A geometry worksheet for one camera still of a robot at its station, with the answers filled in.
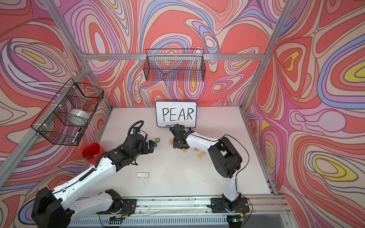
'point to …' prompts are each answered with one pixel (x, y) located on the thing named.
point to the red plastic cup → (92, 152)
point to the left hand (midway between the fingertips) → (148, 143)
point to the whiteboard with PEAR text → (173, 112)
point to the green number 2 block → (157, 139)
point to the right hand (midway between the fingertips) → (179, 147)
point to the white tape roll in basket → (77, 117)
